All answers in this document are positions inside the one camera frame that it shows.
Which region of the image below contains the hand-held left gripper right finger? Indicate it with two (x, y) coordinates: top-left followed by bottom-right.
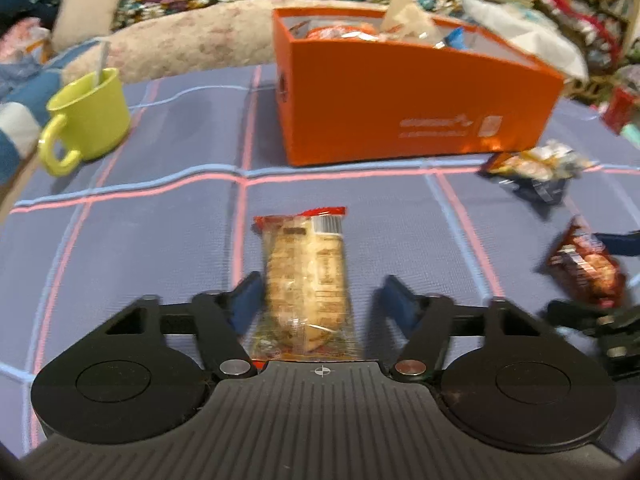
(377, 274), (557, 382)

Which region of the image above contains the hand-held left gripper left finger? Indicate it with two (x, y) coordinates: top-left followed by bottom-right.
(90, 271), (265, 380)

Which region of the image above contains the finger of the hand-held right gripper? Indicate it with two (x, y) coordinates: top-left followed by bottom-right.
(546, 299), (640, 335)
(594, 229), (640, 257)

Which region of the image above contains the dark red nut packet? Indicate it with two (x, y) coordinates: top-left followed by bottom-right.
(543, 215), (627, 310)

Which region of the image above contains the red-trim clear cookie packet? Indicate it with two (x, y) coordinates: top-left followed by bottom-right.
(251, 205), (362, 362)

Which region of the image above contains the orange cardboard box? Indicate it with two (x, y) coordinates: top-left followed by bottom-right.
(271, 6), (567, 167)

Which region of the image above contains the dark navy snack packet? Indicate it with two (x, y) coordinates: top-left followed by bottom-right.
(501, 175), (572, 207)

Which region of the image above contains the grey yellow clear packet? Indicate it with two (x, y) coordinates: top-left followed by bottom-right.
(481, 141), (597, 184)

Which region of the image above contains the blue plaid tablecloth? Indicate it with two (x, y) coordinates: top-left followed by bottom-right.
(0, 62), (640, 461)

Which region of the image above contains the red drink can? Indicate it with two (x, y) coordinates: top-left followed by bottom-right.
(602, 85), (640, 134)

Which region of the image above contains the red cloth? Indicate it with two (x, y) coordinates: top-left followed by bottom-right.
(531, 0), (627, 69)

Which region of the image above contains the white cloth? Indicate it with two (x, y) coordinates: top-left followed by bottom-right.
(459, 0), (589, 82)

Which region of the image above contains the green ceramic mug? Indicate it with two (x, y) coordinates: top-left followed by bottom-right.
(38, 66), (132, 177)

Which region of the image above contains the pink floral sofa cover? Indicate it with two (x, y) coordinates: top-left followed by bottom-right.
(61, 0), (482, 87)

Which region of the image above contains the metal spoon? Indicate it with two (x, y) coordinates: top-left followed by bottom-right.
(92, 40), (112, 87)

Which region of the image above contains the blue patchwork blanket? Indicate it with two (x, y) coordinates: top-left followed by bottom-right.
(0, 42), (102, 187)

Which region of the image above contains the beige pillow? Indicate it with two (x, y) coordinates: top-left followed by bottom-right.
(49, 0), (135, 54)

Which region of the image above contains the pink printed cloth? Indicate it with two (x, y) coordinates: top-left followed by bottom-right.
(0, 16), (52, 64)

